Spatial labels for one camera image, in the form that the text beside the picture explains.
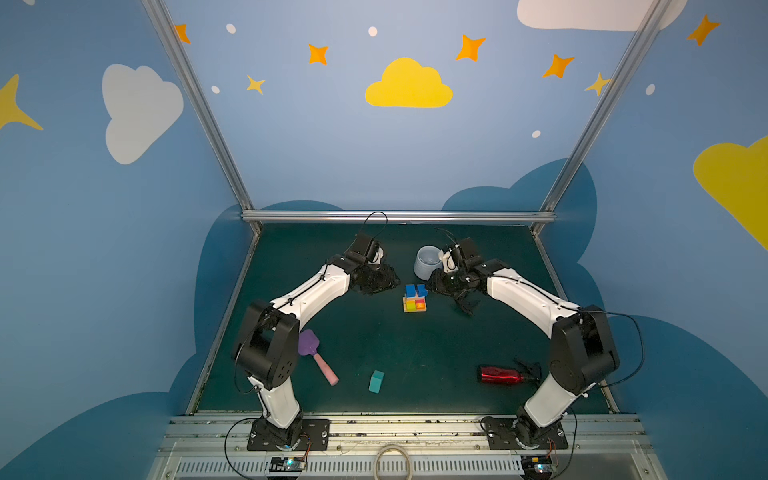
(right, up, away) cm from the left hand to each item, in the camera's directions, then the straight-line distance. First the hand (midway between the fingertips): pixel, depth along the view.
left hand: (399, 283), depth 88 cm
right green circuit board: (+33, -43, -17) cm, 57 cm away
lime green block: (+4, -9, +9) cm, 13 cm away
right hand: (+10, 0, +2) cm, 10 cm away
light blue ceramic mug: (+11, +6, +20) cm, 24 cm away
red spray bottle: (+25, -24, -7) cm, 36 cm away
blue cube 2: (+8, -3, +8) cm, 12 cm away
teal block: (-7, -27, -6) cm, 28 cm away
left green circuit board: (-28, -42, -17) cm, 53 cm away
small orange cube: (+4, -8, +8) cm, 12 cm away
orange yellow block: (+8, -9, +9) cm, 14 cm away
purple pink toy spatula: (-27, -19, 0) cm, 33 cm away
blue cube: (+4, -3, +5) cm, 7 cm away
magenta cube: (+7, -7, +8) cm, 13 cm away
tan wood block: (+6, -5, +8) cm, 11 cm away
